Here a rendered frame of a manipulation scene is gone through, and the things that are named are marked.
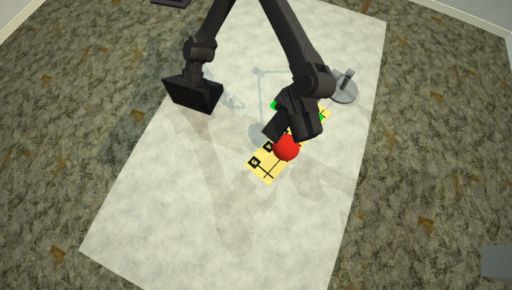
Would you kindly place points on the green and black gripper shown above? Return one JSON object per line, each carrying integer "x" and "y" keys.
{"x": 277, "y": 99}

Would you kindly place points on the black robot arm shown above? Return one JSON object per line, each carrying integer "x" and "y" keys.
{"x": 312, "y": 79}

